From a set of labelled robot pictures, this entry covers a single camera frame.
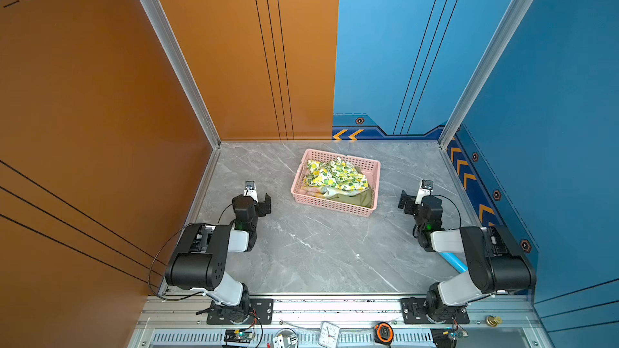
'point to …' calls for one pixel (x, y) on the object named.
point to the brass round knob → (493, 321)
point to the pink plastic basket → (370, 169)
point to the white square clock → (329, 334)
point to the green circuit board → (238, 336)
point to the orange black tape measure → (384, 333)
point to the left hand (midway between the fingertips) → (255, 191)
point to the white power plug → (285, 338)
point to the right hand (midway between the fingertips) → (416, 192)
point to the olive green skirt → (360, 198)
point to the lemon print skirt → (338, 172)
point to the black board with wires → (444, 337)
